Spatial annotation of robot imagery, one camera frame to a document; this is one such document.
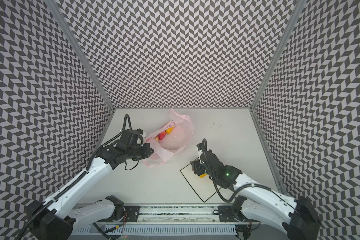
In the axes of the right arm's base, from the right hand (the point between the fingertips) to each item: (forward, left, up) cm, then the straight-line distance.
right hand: (196, 165), depth 79 cm
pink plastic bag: (+21, +15, -12) cm, 28 cm away
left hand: (+5, +22, +7) cm, 24 cm away
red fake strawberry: (+24, +22, -6) cm, 33 cm away
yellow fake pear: (-9, -2, +8) cm, 12 cm away
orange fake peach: (+29, +18, -8) cm, 35 cm away
